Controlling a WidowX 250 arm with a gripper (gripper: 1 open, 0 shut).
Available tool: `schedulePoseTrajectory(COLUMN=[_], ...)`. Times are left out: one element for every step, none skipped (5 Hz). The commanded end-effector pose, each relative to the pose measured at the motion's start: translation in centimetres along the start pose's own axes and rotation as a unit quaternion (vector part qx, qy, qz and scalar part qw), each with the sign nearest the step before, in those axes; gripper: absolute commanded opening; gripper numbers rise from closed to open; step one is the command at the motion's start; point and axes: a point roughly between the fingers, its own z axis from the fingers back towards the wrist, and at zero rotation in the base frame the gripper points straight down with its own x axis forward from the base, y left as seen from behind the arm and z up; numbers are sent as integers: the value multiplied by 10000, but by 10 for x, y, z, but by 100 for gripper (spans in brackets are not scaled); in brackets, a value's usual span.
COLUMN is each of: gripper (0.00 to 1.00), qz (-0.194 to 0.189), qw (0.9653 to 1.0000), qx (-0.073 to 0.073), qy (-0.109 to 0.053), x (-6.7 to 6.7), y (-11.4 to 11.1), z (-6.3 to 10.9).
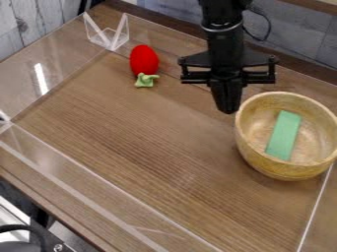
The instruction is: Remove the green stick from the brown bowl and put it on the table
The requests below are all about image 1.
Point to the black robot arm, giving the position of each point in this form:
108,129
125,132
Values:
229,65

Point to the clear acrylic corner bracket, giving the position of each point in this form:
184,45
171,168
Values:
112,39

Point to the light wooden bowl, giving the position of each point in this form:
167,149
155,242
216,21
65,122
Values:
315,150

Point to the clear acrylic tray wall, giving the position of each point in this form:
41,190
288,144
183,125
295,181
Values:
118,222

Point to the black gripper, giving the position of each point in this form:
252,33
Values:
258,70

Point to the red plush strawberry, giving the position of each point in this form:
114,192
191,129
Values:
144,62

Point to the black metal table clamp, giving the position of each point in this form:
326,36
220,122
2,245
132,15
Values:
54,244

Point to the green stick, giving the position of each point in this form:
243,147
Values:
283,139

